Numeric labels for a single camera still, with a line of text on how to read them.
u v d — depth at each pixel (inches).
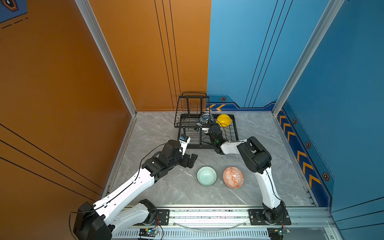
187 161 26.7
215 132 31.1
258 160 23.3
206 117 43.2
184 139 26.3
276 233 27.5
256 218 28.5
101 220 15.3
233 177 33.3
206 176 34.0
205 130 35.6
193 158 27.2
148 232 27.9
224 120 43.1
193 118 40.5
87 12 28.0
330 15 28.1
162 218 28.8
